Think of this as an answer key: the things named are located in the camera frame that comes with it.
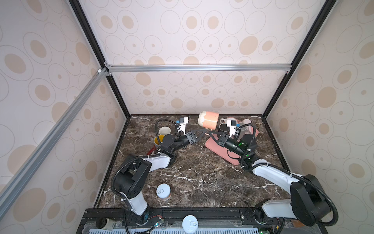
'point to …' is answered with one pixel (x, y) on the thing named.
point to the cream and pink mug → (208, 119)
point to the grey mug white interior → (164, 130)
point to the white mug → (229, 118)
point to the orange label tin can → (163, 191)
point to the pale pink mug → (246, 121)
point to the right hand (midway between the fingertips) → (210, 134)
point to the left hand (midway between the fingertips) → (208, 133)
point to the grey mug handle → (246, 129)
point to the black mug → (223, 127)
